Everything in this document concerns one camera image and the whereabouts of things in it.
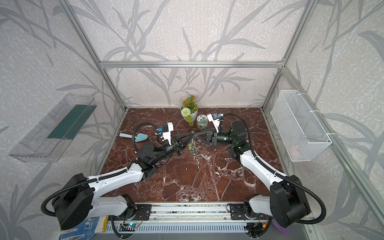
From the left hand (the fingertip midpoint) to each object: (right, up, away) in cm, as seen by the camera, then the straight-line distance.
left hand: (194, 133), depth 65 cm
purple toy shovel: (+42, -46, +4) cm, 63 cm away
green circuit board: (-31, -46, +6) cm, 56 cm away
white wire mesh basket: (+46, -1, -4) cm, 46 cm away
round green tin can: (+4, +5, +37) cm, 37 cm away
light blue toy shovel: (-40, -6, +39) cm, 57 cm away
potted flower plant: (-5, +14, +36) cm, 38 cm away
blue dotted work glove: (-51, -46, +3) cm, 68 cm away
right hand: (+1, 0, +3) cm, 3 cm away
